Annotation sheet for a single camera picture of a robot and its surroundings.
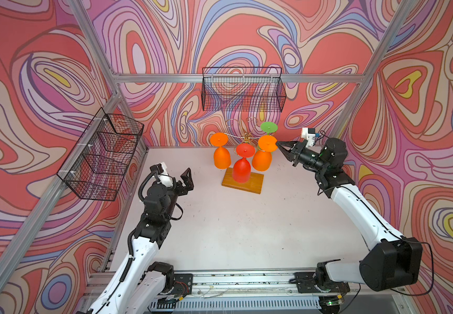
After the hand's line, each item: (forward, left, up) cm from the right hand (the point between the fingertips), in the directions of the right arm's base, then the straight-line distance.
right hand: (274, 148), depth 70 cm
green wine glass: (+15, -1, -3) cm, 15 cm away
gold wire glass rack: (+40, +6, -25) cm, 48 cm away
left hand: (-4, +35, -7) cm, 36 cm away
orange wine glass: (+2, +4, -7) cm, 8 cm away
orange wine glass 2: (+8, +20, -13) cm, 25 cm away
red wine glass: (+1, +12, -14) cm, 18 cm away
